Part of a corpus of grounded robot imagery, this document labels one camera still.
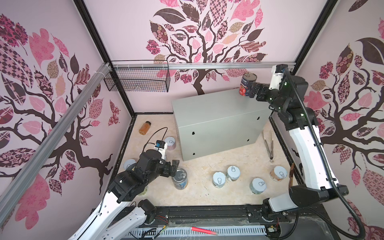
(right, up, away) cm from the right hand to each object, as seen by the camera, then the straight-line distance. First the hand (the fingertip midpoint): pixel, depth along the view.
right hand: (260, 82), depth 63 cm
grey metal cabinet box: (-21, -18, +7) cm, 28 cm away
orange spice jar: (-67, -21, +46) cm, 84 cm away
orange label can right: (+19, -46, +20) cm, 54 cm away
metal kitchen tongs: (+21, -37, +32) cm, 53 cm away
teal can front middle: (-15, -49, +17) cm, 54 cm away
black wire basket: (-77, +20, +58) cm, 98 cm away
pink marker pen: (-25, -69, +6) cm, 74 cm away
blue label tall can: (-36, -48, +12) cm, 61 cm away
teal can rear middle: (-7, -46, +20) cm, 51 cm away
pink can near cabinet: (-45, -30, +33) cm, 63 cm away
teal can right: (+5, -52, +15) cm, 54 cm away
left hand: (-41, -37, +5) cm, 55 cm away
